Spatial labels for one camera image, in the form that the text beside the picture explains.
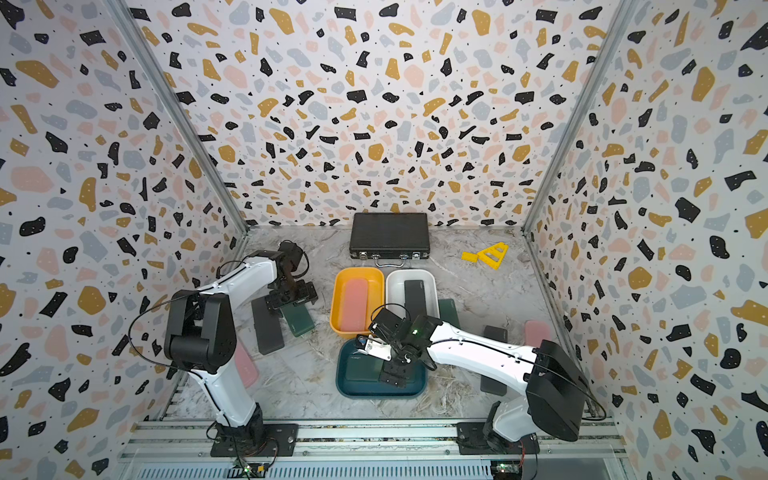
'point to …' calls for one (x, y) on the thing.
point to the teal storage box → (376, 389)
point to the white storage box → (395, 290)
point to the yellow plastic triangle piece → (492, 255)
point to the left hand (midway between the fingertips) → (304, 304)
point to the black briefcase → (390, 239)
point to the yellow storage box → (374, 277)
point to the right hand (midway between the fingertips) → (391, 359)
